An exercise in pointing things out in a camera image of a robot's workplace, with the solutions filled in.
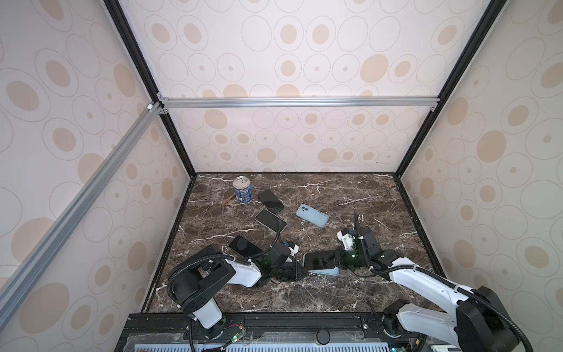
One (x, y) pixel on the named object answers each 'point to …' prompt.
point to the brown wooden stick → (229, 199)
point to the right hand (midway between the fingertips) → (326, 259)
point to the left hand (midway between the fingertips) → (313, 275)
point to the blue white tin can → (243, 188)
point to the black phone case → (270, 202)
